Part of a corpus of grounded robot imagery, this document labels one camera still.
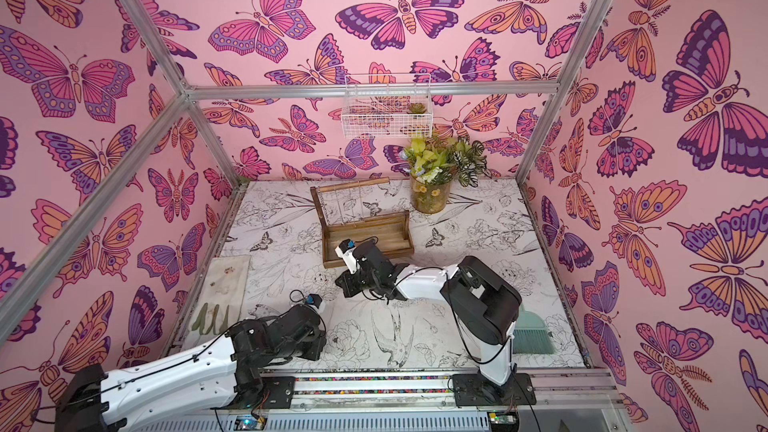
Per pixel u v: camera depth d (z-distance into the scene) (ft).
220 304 2.89
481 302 1.58
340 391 2.45
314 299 2.44
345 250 2.62
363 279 2.49
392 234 3.39
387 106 3.12
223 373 1.74
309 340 2.09
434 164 3.24
